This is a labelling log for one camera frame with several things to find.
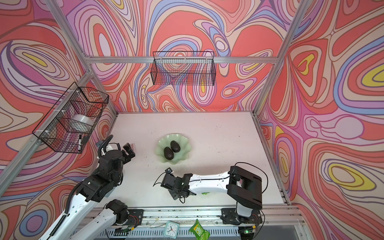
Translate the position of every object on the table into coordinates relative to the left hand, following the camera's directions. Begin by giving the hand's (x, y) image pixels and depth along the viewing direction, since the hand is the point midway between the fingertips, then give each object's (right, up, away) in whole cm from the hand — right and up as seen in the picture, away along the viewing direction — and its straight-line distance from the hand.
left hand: (124, 147), depth 72 cm
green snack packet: (+37, -39, -4) cm, 54 cm away
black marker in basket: (-21, +2, -1) cm, 22 cm away
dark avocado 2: (+22, -3, +23) cm, 32 cm away
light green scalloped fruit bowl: (+29, -4, +24) cm, 38 cm away
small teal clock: (+24, -38, -4) cm, 45 cm away
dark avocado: (+19, -6, +18) cm, 27 cm away
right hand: (+26, -26, +9) cm, 38 cm away
